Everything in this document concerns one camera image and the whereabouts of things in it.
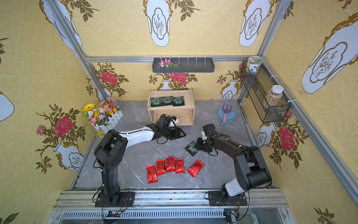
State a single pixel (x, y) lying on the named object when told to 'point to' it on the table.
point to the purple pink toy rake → (226, 110)
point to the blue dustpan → (230, 116)
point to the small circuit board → (113, 213)
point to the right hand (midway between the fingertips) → (199, 144)
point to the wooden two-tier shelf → (184, 115)
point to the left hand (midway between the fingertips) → (179, 133)
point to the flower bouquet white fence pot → (104, 116)
